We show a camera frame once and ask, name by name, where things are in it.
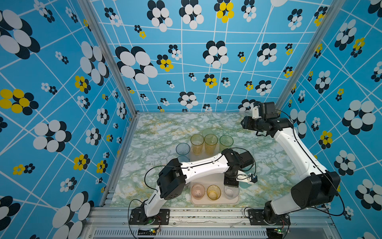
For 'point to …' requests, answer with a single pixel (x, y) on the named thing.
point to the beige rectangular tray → (206, 200)
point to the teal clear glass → (182, 149)
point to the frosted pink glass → (198, 191)
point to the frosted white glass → (230, 192)
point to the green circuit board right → (274, 233)
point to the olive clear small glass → (213, 191)
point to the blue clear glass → (182, 159)
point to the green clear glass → (226, 142)
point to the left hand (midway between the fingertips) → (235, 180)
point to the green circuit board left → (145, 232)
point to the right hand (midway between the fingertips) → (247, 121)
